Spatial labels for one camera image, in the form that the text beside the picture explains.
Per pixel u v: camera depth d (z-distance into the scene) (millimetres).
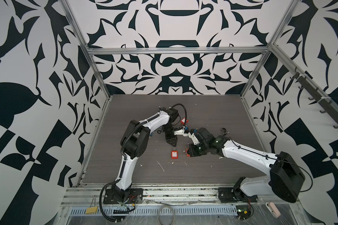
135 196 730
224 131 988
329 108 549
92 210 705
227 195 744
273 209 686
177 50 920
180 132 828
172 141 835
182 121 1088
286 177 417
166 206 713
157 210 713
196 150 724
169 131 811
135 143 541
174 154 871
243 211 711
